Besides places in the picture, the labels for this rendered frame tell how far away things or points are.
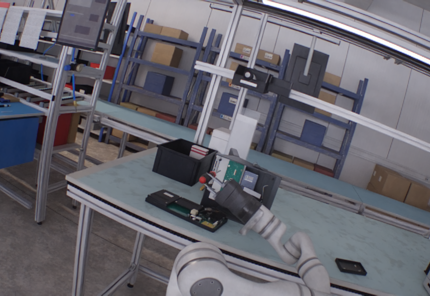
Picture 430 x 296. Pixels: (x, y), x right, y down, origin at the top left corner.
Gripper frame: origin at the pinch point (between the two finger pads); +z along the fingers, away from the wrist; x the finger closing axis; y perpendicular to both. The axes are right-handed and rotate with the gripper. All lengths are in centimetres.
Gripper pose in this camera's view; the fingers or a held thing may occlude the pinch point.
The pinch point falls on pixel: (203, 176)
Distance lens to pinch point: 98.0
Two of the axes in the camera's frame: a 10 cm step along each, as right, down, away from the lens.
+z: -7.5, -6.3, 2.1
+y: 3.4, -0.9, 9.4
